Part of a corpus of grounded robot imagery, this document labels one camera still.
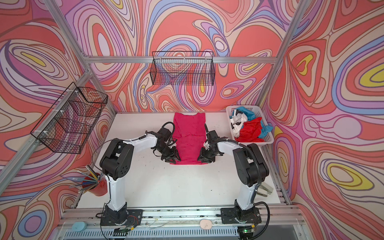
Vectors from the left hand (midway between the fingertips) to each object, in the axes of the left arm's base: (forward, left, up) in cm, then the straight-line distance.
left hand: (181, 159), depth 91 cm
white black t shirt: (+26, -39, +5) cm, 47 cm away
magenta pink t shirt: (+17, -5, 0) cm, 18 cm away
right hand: (-1, -13, -2) cm, 13 cm away
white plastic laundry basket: (+38, -35, +6) cm, 52 cm away
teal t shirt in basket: (+33, -50, +5) cm, 60 cm away
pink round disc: (-34, -14, 0) cm, 36 cm away
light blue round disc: (-35, +46, +1) cm, 58 cm away
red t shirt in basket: (+17, -46, +6) cm, 50 cm away
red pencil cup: (-16, +43, +6) cm, 47 cm away
